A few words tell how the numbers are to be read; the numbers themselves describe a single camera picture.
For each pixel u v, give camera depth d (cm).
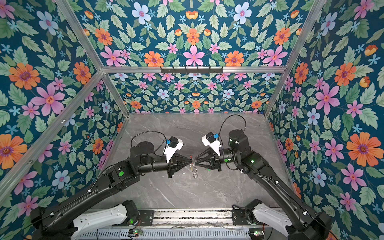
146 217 73
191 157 61
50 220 39
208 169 58
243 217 73
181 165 58
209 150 60
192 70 93
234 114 50
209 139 54
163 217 75
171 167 52
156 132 45
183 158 58
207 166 57
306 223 38
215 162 54
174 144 51
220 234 77
